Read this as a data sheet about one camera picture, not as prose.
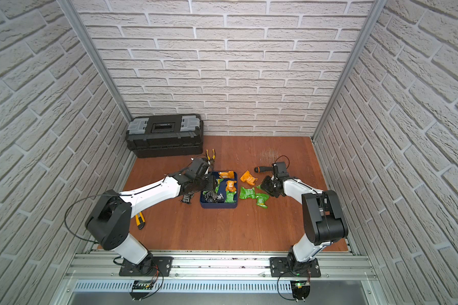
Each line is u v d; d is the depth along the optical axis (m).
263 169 1.02
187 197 0.91
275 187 0.71
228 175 0.97
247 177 1.00
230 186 0.95
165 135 0.98
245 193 0.93
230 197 0.92
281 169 0.76
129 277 0.71
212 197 0.90
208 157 1.10
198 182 0.73
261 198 0.92
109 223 0.45
